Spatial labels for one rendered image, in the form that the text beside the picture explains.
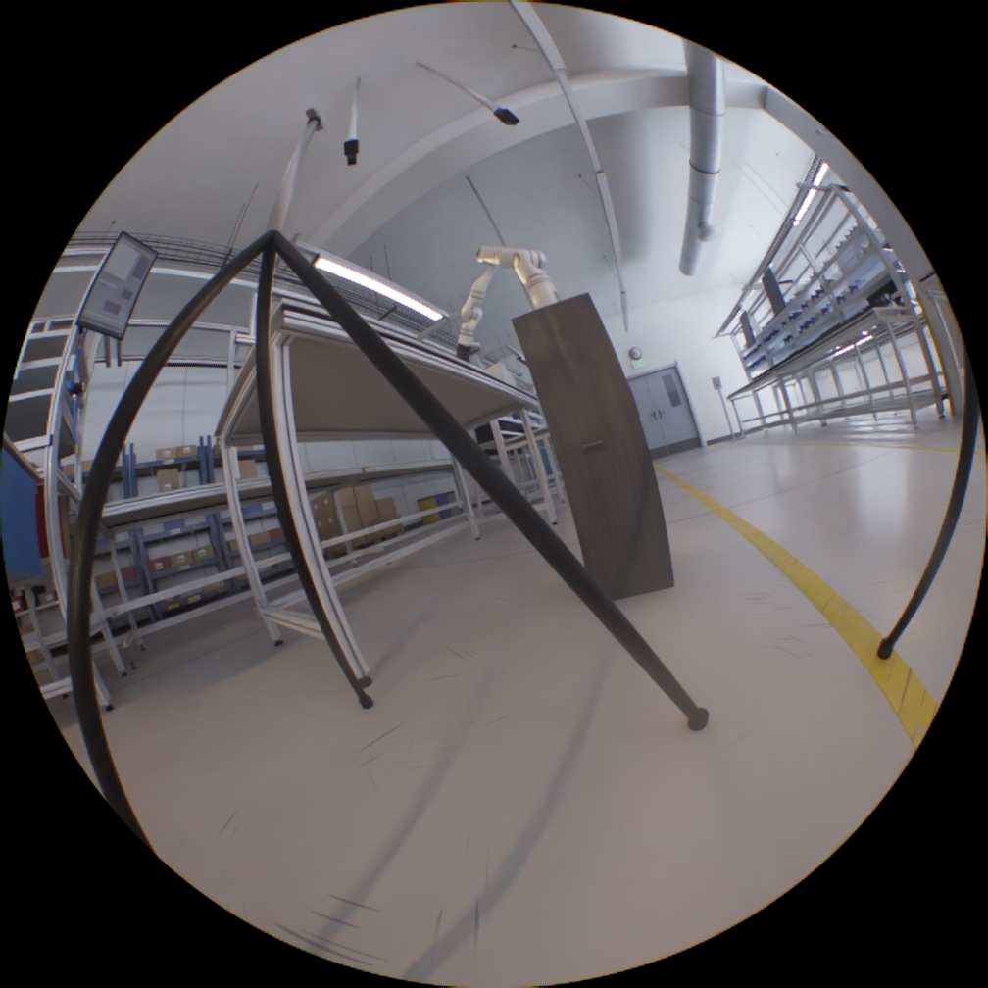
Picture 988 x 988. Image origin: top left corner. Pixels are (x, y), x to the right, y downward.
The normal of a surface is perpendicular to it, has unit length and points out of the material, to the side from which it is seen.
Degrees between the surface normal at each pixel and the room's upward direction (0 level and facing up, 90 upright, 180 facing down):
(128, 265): 101
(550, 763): 0
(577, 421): 90
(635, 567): 90
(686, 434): 90
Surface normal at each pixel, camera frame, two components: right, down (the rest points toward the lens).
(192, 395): 0.85, -0.23
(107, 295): 1.00, -0.08
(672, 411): -0.44, 0.15
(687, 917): -0.27, -0.96
